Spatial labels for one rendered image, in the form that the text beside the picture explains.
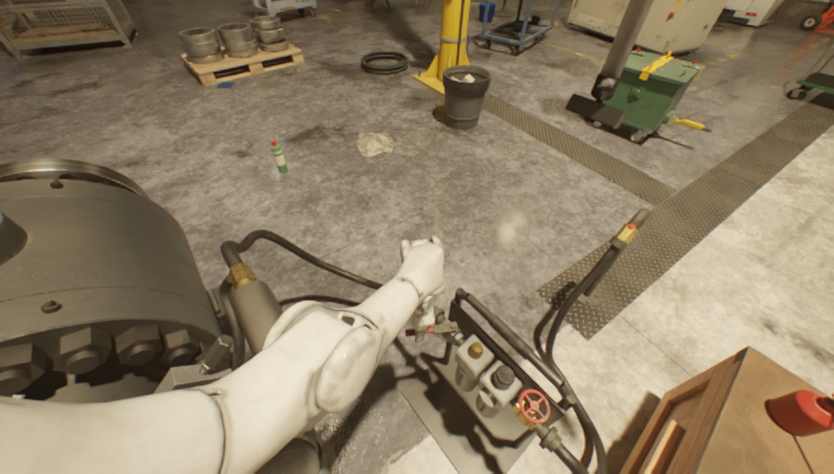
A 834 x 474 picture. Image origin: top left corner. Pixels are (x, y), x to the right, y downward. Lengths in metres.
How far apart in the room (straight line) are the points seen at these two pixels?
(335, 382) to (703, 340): 1.77
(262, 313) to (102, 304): 0.28
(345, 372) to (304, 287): 1.35
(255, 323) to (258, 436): 0.37
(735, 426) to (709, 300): 1.04
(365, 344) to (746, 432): 1.00
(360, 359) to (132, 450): 0.17
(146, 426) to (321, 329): 0.16
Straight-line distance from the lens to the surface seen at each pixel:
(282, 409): 0.31
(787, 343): 2.21
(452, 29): 3.55
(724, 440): 1.14
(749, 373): 1.28
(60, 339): 0.80
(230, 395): 0.30
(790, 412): 1.21
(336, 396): 0.34
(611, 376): 1.62
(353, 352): 0.33
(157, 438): 0.26
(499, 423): 1.39
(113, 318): 0.79
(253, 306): 0.68
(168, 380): 0.56
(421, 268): 0.52
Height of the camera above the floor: 1.33
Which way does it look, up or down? 44 degrees down
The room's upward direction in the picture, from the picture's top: 1 degrees clockwise
